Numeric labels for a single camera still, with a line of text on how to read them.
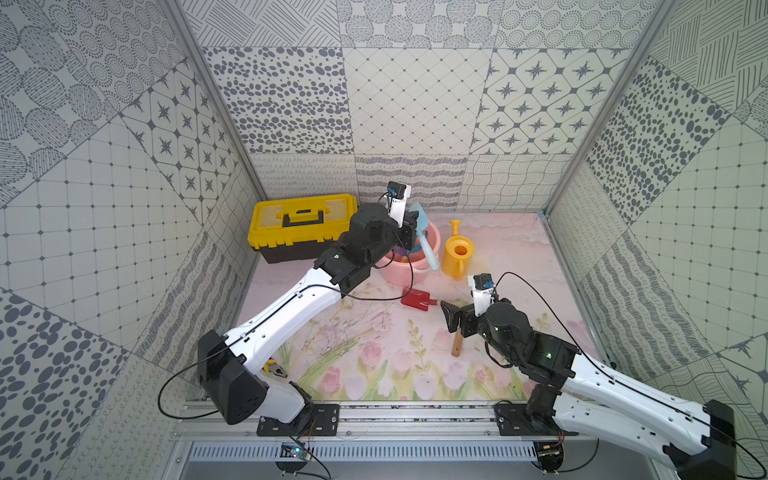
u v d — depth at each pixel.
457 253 0.95
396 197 0.58
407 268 0.86
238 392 0.38
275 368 0.82
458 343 0.86
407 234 0.61
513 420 0.73
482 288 0.62
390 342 0.89
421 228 0.72
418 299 0.95
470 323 0.64
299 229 0.93
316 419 0.73
